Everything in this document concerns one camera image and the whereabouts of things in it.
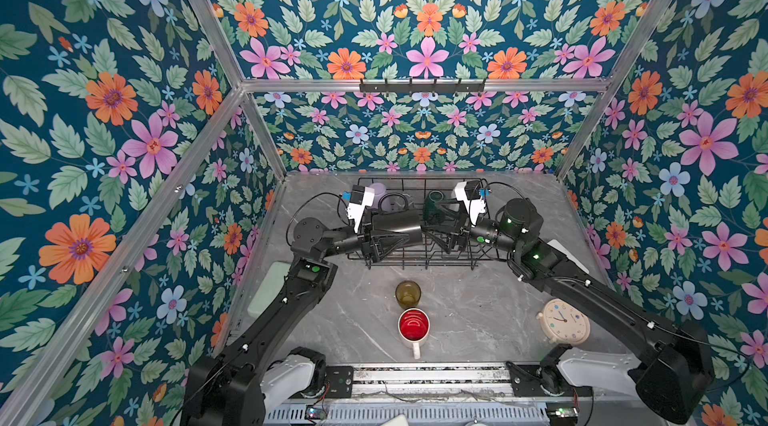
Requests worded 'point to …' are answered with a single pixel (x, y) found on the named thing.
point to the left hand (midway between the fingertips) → (406, 230)
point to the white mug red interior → (414, 325)
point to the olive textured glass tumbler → (408, 293)
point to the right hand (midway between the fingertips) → (431, 213)
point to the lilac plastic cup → (379, 190)
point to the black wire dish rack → (427, 223)
